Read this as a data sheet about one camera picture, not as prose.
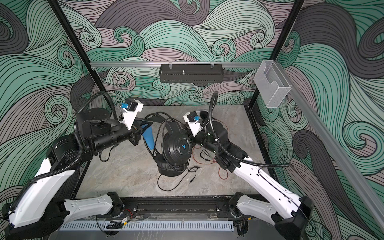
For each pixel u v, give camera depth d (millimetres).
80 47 857
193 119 512
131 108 418
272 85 771
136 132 440
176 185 803
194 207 745
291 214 371
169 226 760
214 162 901
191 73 956
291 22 760
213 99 505
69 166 332
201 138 536
